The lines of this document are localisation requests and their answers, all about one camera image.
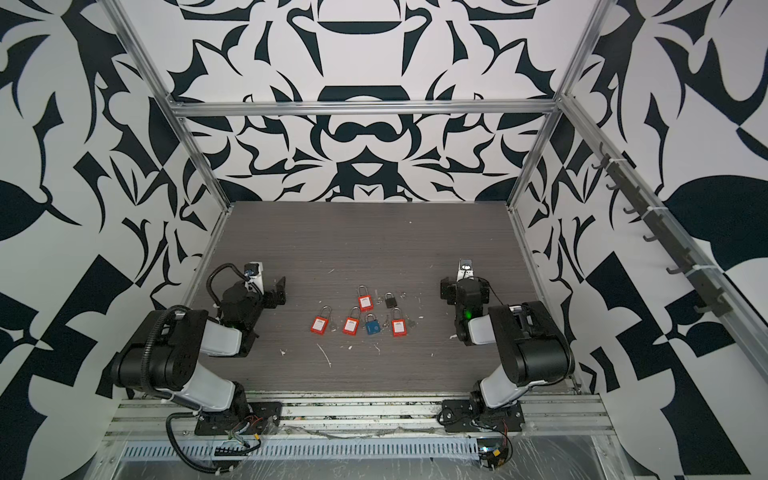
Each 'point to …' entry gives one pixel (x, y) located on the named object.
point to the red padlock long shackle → (351, 325)
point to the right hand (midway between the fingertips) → (468, 275)
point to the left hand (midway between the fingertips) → (267, 273)
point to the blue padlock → (372, 327)
